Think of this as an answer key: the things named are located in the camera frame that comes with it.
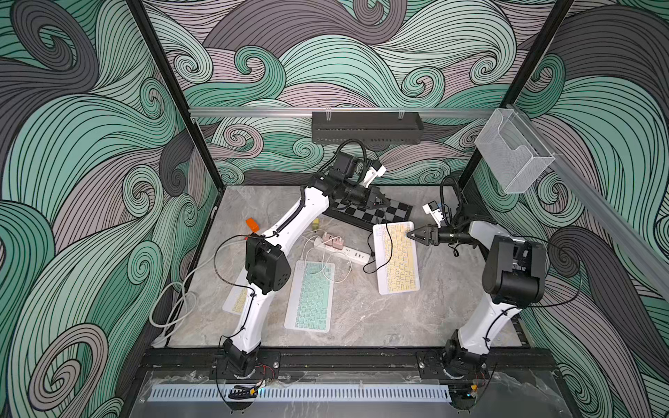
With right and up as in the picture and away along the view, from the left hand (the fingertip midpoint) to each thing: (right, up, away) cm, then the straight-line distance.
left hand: (390, 201), depth 77 cm
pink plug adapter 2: (-15, -15, +16) cm, 27 cm away
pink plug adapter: (-19, -13, +17) cm, 28 cm away
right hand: (+12, -13, +14) cm, 22 cm away
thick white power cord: (-74, -35, +12) cm, 83 cm away
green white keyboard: (-25, -34, +9) cm, 43 cm away
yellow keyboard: (+6, -25, +11) cm, 28 cm away
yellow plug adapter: (-24, -9, +26) cm, 37 cm away
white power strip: (-8, -20, +18) cm, 28 cm away
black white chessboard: (-4, -6, +29) cm, 30 cm away
